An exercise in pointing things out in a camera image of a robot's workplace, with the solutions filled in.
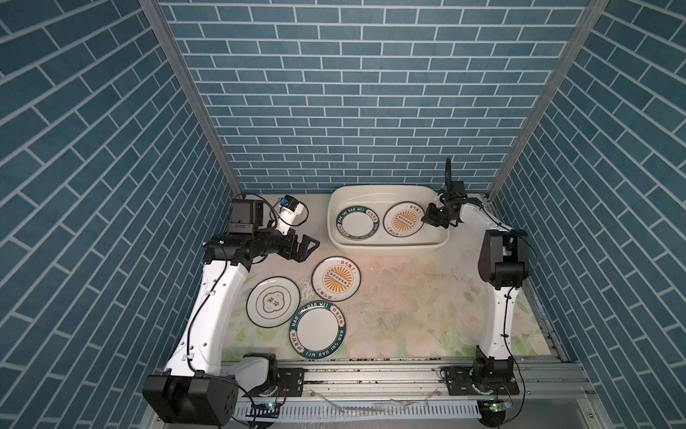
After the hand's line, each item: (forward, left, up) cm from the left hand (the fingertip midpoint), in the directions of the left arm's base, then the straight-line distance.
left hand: (311, 237), depth 72 cm
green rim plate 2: (-16, -1, -27) cm, 31 cm away
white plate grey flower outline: (-7, +15, -28) cm, 33 cm away
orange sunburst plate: (+28, -33, -25) cm, 50 cm away
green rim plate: (+26, -14, -25) cm, 39 cm away
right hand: (+25, -40, -21) cm, 52 cm away
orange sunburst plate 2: (+2, -6, -27) cm, 28 cm away
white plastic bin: (+18, -42, -25) cm, 52 cm away
